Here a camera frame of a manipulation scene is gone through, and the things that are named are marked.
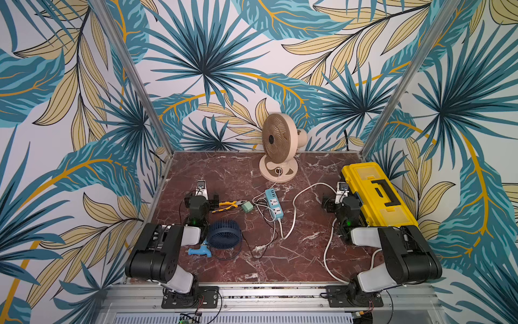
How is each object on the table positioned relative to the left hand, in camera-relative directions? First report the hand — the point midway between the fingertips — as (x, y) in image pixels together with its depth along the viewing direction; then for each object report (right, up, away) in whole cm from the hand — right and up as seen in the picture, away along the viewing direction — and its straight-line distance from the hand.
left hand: (203, 192), depth 92 cm
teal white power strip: (+33, -5, +3) cm, 33 cm away
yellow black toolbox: (+73, -4, -14) cm, 74 cm away
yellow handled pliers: (+13, -6, +5) cm, 15 cm away
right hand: (+61, 0, +1) cm, 61 cm away
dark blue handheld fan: (+12, -18, -12) cm, 25 cm away
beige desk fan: (+35, +24, -4) cm, 43 cm away
